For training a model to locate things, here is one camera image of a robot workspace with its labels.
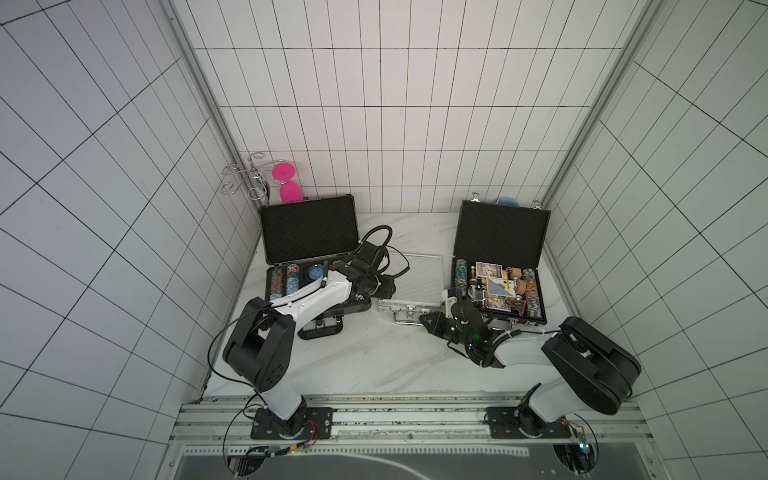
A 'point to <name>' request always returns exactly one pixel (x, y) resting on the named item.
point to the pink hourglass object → (290, 192)
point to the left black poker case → (301, 238)
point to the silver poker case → (419, 282)
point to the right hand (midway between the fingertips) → (419, 312)
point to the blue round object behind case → (508, 201)
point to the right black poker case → (496, 258)
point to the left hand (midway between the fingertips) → (384, 293)
